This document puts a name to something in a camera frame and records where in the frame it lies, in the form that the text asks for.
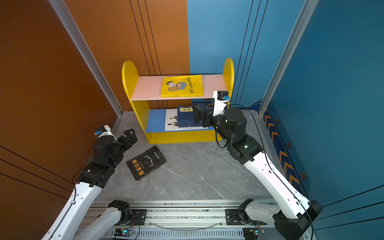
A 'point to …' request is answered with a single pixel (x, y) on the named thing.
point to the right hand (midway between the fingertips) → (200, 105)
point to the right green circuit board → (250, 233)
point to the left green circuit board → (123, 232)
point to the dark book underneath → (146, 162)
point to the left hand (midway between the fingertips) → (129, 132)
